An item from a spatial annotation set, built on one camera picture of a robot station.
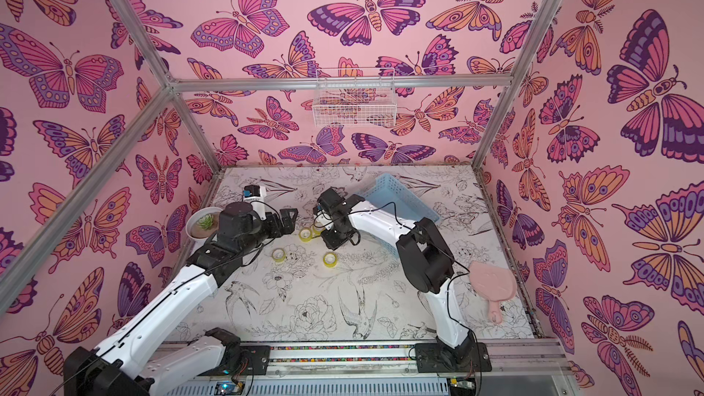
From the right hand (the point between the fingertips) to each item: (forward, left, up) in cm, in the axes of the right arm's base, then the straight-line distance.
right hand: (326, 245), depth 91 cm
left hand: (+2, +9, +17) cm, 20 cm away
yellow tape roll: (-1, +17, -5) cm, 18 cm away
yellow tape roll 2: (-3, -1, -5) cm, 6 cm away
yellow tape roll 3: (+9, +5, -5) cm, 11 cm away
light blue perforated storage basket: (+27, -21, -3) cm, 34 cm away
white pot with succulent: (+4, +40, +7) cm, 41 cm away
